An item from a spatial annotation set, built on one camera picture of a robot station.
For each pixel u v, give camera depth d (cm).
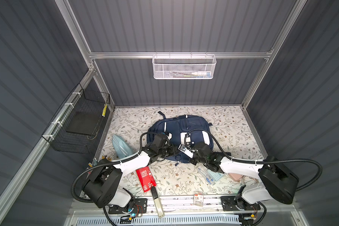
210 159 66
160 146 69
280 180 44
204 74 89
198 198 74
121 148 91
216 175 82
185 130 96
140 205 73
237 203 67
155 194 74
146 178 82
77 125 73
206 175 83
